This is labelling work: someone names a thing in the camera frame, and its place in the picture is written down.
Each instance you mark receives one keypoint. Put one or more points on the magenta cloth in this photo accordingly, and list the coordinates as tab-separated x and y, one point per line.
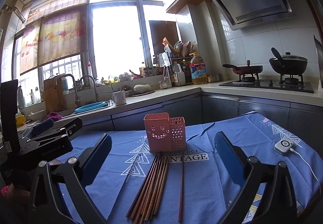
54	116

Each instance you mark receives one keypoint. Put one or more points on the wooden cutting board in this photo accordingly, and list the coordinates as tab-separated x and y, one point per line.
53	95

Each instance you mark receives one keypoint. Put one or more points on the black wok with lid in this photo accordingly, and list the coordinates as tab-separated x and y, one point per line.
288	64

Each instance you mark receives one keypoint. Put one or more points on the blue printed tablecloth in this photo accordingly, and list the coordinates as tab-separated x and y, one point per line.
208	188

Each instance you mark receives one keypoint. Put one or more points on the small white device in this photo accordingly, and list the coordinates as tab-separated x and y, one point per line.
284	146

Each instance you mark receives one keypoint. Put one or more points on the white jug bottle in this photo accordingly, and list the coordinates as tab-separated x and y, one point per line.
178	76

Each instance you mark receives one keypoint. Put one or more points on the long wooden chopstick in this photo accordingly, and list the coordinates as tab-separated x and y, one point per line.
155	188

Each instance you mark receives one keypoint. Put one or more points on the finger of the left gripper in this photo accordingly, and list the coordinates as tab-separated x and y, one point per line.
42	127

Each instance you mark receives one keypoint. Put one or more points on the blue plastic basin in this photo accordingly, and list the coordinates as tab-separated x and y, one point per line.
91	107

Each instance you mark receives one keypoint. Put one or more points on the white mug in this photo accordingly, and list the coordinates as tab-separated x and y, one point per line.
119	98

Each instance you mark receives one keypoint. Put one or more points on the patterned window blind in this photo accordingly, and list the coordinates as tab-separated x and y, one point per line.
55	29

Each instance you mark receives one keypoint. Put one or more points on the condiment rack with packets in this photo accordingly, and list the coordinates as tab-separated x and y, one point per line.
181	53

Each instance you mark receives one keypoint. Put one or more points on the yellow cooking oil bottle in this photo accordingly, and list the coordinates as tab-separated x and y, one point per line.
198	69

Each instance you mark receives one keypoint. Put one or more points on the red frying pan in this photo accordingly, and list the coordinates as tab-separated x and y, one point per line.
244	70

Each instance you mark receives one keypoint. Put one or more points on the gas stove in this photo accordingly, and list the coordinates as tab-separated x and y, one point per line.
288	83

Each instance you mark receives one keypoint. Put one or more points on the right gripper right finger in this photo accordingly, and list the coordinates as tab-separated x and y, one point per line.
278	202

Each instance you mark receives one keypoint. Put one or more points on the pink utensil holder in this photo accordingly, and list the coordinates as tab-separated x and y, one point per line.
165	133

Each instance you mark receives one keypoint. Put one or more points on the tall steel faucet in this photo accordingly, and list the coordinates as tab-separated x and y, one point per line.
65	86

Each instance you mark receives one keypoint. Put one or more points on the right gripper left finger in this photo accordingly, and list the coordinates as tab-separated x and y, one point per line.
46	202

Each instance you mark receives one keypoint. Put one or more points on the separate dark red chopstick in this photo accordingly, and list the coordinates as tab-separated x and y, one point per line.
180	210

